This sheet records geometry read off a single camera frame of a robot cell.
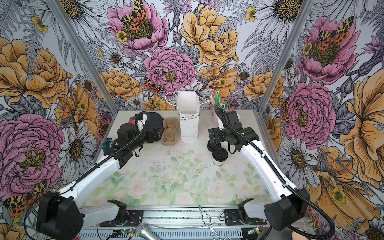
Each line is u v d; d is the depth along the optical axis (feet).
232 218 2.40
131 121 3.58
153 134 2.35
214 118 3.66
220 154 2.79
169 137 3.36
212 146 3.18
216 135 2.27
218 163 2.92
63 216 1.30
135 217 2.41
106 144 3.04
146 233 2.22
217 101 3.45
